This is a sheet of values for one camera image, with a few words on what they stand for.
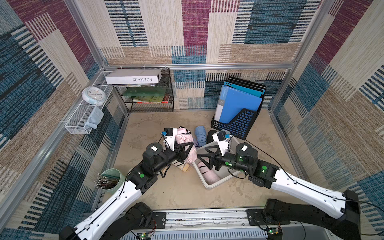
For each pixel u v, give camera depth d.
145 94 0.94
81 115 0.73
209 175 0.85
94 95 0.75
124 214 0.58
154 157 0.51
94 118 0.68
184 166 0.88
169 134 0.59
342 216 0.40
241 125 0.95
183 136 0.62
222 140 0.58
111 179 0.75
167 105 1.23
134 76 0.79
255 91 0.89
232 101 0.90
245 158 0.50
